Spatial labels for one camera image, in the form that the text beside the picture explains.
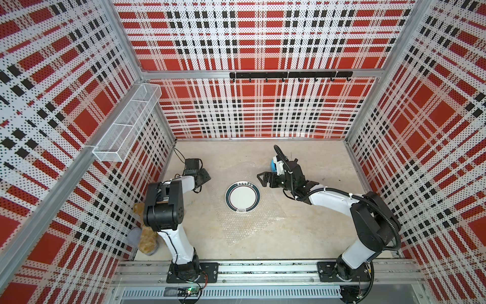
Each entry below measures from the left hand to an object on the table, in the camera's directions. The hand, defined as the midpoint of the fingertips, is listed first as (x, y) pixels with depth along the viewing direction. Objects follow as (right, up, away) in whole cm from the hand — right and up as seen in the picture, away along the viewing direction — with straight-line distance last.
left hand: (208, 175), depth 102 cm
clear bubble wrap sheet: (+18, -22, -16) cm, 33 cm away
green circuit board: (+1, -41, -33) cm, 52 cm away
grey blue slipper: (-27, -25, -22) cm, 43 cm away
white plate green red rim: (+20, -11, -7) cm, 23 cm away
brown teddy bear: (-15, -21, -32) cm, 41 cm away
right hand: (+31, +1, -14) cm, 34 cm away
